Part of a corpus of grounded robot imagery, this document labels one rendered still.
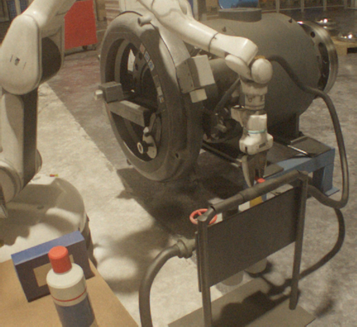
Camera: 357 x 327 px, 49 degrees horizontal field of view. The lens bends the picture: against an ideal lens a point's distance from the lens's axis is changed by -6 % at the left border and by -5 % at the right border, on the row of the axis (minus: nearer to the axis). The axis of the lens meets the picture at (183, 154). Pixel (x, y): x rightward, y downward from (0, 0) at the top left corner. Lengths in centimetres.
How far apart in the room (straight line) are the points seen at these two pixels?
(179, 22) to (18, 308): 86
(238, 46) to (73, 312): 78
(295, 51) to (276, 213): 97
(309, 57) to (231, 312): 121
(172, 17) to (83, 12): 593
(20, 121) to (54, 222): 37
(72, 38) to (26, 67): 582
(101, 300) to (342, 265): 109
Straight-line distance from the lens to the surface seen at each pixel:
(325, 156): 209
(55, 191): 166
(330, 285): 164
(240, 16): 194
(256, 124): 120
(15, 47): 124
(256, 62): 115
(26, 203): 173
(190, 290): 160
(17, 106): 135
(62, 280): 70
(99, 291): 95
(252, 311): 150
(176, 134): 150
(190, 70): 137
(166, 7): 123
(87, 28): 715
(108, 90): 182
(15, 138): 140
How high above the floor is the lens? 109
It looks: 24 degrees down
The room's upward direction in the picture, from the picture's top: 5 degrees counter-clockwise
